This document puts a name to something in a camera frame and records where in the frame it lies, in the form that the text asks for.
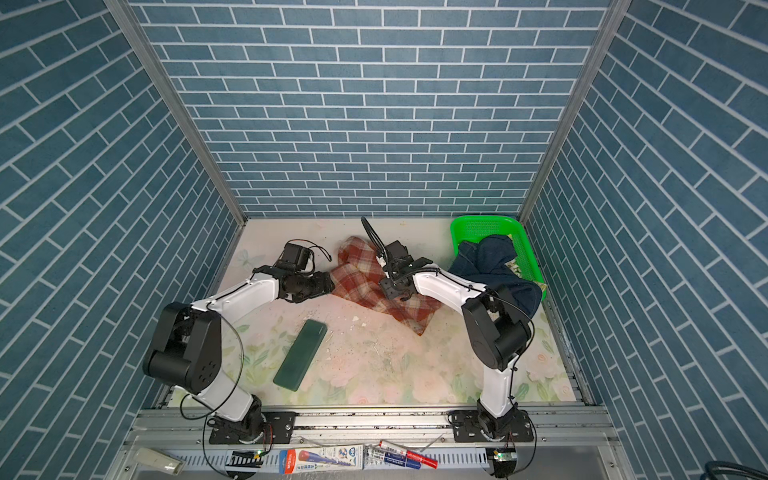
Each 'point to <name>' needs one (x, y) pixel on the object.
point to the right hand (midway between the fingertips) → (391, 280)
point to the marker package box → (321, 459)
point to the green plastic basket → (476, 228)
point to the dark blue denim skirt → (485, 262)
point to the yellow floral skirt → (512, 264)
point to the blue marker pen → (392, 459)
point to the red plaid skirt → (358, 277)
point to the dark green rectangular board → (300, 355)
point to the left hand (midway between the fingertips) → (327, 287)
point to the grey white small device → (159, 460)
